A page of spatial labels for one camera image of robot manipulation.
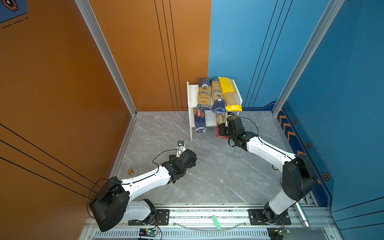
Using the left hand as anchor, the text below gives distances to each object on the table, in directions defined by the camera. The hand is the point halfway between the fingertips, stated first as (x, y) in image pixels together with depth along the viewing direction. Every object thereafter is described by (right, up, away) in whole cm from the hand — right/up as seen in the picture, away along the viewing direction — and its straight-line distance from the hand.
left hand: (186, 155), depth 86 cm
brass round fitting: (-33, -10, +1) cm, 34 cm away
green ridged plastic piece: (+15, -29, -15) cm, 36 cm away
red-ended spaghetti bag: (+20, +21, 0) cm, 29 cm away
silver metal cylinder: (+58, -27, -14) cm, 65 cm away
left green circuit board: (-18, -34, -15) cm, 41 cm away
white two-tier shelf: (+15, +24, +8) cm, 29 cm away
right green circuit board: (+44, -34, -16) cm, 58 cm away
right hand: (+20, +18, +3) cm, 26 cm away
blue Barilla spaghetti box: (+8, +20, +3) cm, 22 cm away
